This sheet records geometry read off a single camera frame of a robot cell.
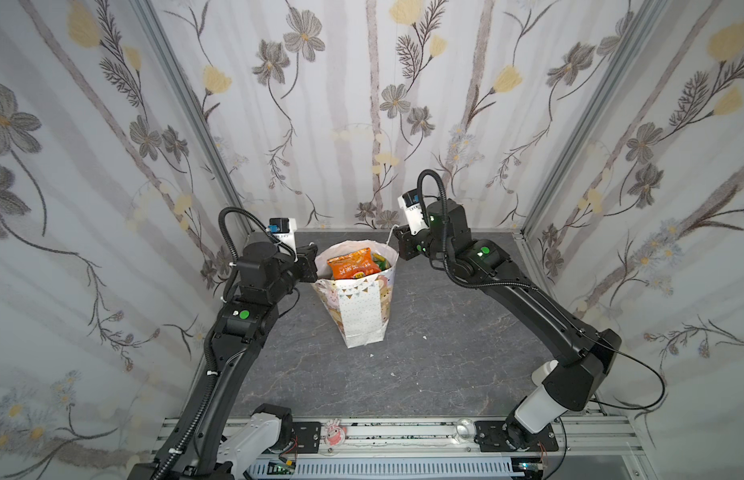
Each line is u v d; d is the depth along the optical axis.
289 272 0.57
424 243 0.60
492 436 0.73
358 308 0.77
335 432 0.72
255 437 0.55
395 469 0.70
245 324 0.46
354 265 0.78
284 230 0.57
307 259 0.59
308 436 0.74
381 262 0.84
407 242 0.63
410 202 0.61
